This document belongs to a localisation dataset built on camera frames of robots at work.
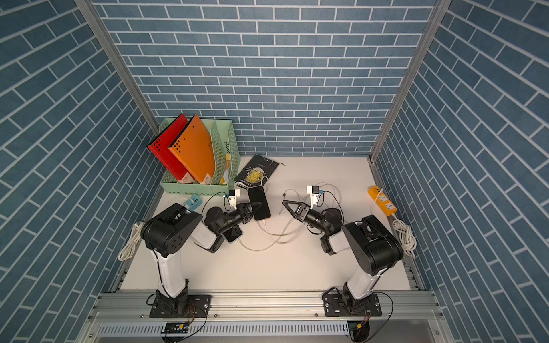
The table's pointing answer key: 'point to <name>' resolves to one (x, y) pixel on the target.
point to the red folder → (159, 146)
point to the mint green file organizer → (226, 156)
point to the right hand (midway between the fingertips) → (286, 206)
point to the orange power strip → (383, 200)
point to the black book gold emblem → (256, 172)
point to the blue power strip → (193, 202)
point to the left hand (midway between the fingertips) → (265, 208)
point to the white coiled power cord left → (129, 251)
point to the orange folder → (194, 147)
